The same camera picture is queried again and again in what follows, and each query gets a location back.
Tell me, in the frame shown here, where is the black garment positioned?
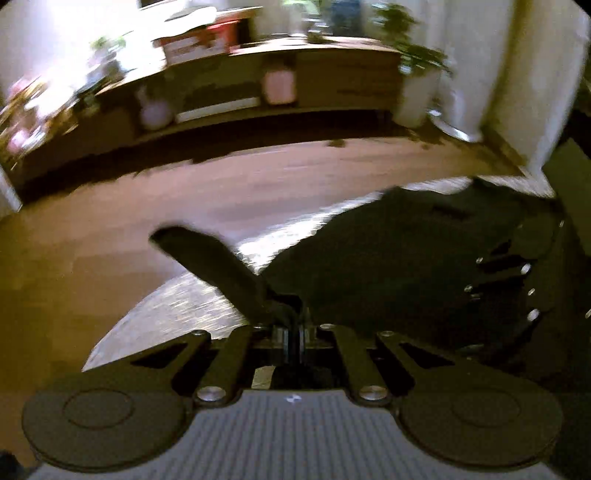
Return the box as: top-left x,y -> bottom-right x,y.
150,179 -> 563,349

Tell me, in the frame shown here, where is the lace floral tablecloth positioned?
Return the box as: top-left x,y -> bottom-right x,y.
81,174 -> 555,372

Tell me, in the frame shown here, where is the pink storage box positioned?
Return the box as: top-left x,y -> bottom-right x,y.
262,68 -> 297,105

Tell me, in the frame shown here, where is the green potted plant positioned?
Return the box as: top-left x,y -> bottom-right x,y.
372,2 -> 451,77

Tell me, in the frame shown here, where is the wooden tv console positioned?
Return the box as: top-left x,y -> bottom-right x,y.
7,37 -> 402,187

